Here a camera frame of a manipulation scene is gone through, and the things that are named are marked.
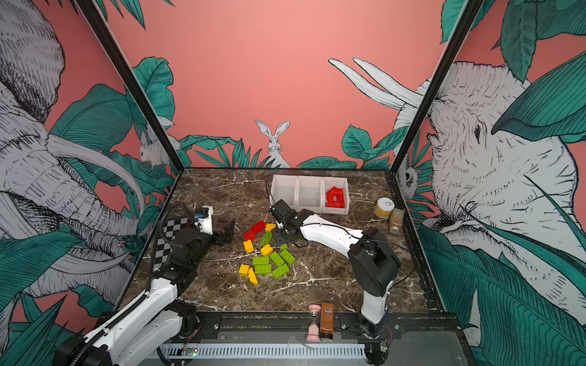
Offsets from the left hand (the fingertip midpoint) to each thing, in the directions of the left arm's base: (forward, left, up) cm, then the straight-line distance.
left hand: (224, 215), depth 81 cm
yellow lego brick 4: (-15, -6, -15) cm, 22 cm away
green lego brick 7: (-15, -20, -18) cm, 30 cm away
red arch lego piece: (+19, -45, -17) cm, 52 cm away
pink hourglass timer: (-36, -30, -16) cm, 49 cm away
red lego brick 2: (0, -6, -16) cm, 17 cm away
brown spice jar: (+4, -70, -14) cm, 71 cm away
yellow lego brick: (+4, -15, -16) cm, 22 cm away
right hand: (-2, -19, -10) cm, 22 cm away
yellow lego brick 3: (-7, -14, -17) cm, 23 cm away
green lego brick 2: (-5, -20, -18) cm, 27 cm away
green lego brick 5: (-10, -12, -17) cm, 23 cm away
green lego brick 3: (-9, -22, -18) cm, 30 cm away
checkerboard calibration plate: (-5, +26, -15) cm, 31 cm away
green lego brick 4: (-10, -18, -17) cm, 27 cm away
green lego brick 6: (-14, -13, -17) cm, 25 cm away
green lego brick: (-2, -14, -16) cm, 21 cm away
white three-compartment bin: (+24, -33, -18) cm, 44 cm away
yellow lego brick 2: (-5, -7, -16) cm, 18 cm away
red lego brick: (+4, -10, -16) cm, 19 cm away
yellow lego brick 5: (-17, -9, -16) cm, 25 cm away
